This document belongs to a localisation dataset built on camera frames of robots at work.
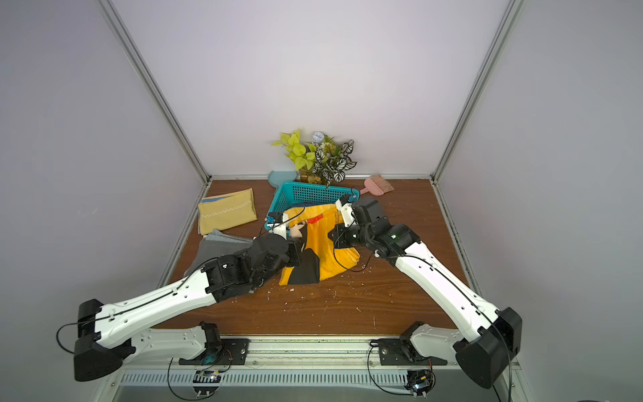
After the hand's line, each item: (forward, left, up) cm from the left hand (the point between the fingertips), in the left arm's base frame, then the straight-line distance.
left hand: (309, 240), depth 70 cm
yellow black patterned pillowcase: (+9, 0, -4) cm, 9 cm away
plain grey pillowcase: (+11, +40, -23) cm, 47 cm away
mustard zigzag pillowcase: (+29, +40, -24) cm, 55 cm away
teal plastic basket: (+35, +13, -19) cm, 42 cm away
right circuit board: (-30, -32, -26) cm, 51 cm away
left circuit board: (-30, +31, -28) cm, 51 cm away
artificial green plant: (+38, -4, -2) cm, 38 cm away
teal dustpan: (+50, +21, -25) cm, 60 cm away
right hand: (+4, -6, 0) cm, 7 cm away
